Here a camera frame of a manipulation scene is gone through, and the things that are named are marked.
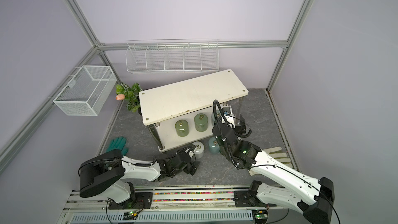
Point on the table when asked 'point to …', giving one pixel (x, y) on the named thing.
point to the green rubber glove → (118, 143)
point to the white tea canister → (199, 151)
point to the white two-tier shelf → (192, 111)
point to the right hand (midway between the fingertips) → (232, 116)
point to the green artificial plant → (131, 95)
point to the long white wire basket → (172, 55)
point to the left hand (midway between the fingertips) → (192, 158)
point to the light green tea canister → (201, 122)
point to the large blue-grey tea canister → (213, 146)
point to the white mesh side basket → (87, 92)
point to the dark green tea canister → (182, 128)
